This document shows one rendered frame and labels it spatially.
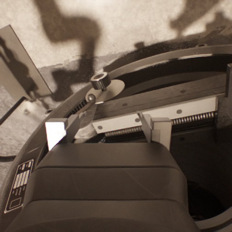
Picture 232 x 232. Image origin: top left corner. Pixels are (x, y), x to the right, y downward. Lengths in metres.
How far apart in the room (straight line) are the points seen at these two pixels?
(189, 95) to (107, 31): 0.61
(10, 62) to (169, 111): 0.97
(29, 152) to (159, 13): 0.73
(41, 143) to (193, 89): 0.33
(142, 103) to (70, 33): 0.66
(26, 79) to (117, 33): 0.61
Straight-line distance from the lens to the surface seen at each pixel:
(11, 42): 1.07
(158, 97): 0.33
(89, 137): 0.37
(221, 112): 0.32
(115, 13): 0.84
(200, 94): 0.33
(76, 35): 0.90
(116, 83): 0.46
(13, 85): 1.21
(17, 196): 0.33
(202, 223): 0.34
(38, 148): 0.39
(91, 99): 0.40
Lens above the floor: 0.83
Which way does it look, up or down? 50 degrees down
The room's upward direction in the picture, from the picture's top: 170 degrees counter-clockwise
